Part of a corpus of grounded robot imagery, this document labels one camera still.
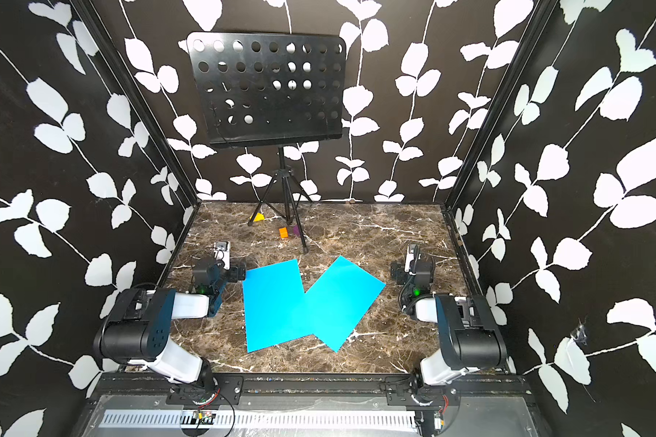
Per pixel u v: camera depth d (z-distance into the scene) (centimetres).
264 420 70
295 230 108
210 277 74
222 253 78
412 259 80
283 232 107
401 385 75
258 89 70
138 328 46
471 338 45
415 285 73
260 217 113
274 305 94
